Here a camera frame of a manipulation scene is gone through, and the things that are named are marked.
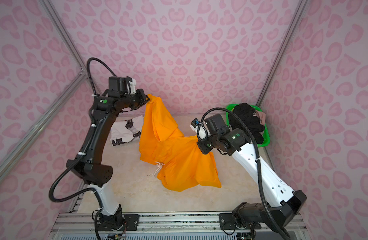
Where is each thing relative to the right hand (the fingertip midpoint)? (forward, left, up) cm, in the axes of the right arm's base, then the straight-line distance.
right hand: (198, 140), depth 71 cm
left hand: (+19, +21, +12) cm, 31 cm away
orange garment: (-8, +9, -9) cm, 15 cm away
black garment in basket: (+38, -36, -18) cm, 55 cm away
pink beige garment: (+33, -44, -17) cm, 58 cm away
